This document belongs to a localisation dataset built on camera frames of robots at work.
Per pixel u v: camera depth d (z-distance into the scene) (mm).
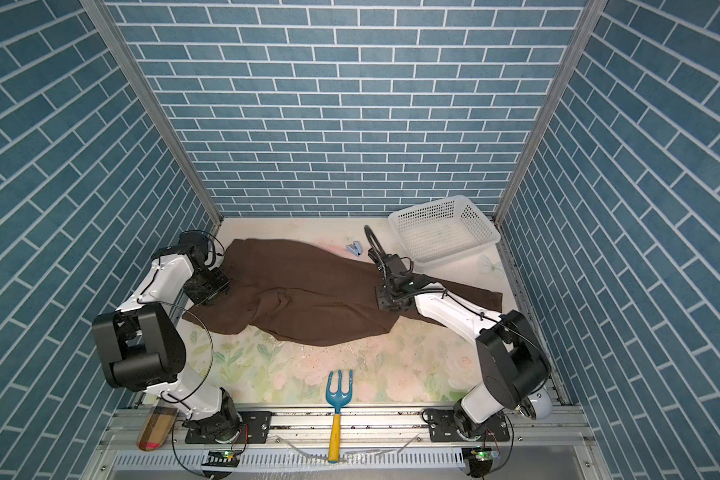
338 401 776
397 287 677
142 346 456
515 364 440
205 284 737
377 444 722
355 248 1094
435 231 1185
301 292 966
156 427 715
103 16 705
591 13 709
